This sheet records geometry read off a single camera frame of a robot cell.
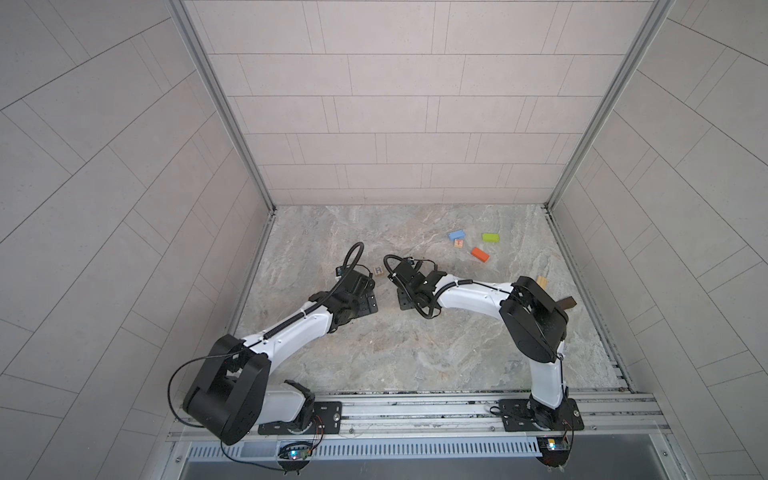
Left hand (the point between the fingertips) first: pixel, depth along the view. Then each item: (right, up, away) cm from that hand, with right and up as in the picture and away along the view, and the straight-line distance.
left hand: (369, 300), depth 88 cm
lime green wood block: (+43, +18, +20) cm, 51 cm away
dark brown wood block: (+60, -1, +2) cm, 60 cm away
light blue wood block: (+31, +19, +20) cm, 42 cm away
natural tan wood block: (+55, +5, +6) cm, 55 cm away
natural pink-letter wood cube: (+30, +16, +17) cm, 38 cm away
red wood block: (+37, +13, +14) cm, 42 cm away
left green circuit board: (-14, -28, -23) cm, 39 cm away
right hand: (+11, -1, +4) cm, 12 cm away
